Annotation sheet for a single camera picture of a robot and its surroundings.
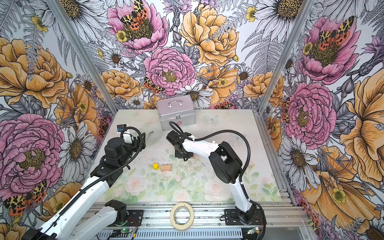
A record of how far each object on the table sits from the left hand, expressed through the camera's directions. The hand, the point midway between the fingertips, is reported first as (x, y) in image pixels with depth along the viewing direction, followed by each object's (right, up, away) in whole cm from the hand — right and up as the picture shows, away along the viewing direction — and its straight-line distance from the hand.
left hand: (138, 138), depth 79 cm
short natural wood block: (+11, -18, +11) cm, 24 cm away
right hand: (+23, -13, +13) cm, 30 cm away
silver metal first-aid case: (+19, +18, +25) cm, 36 cm away
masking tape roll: (+25, -39, -9) cm, 47 cm away
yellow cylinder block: (+6, -17, +11) cm, 21 cm away
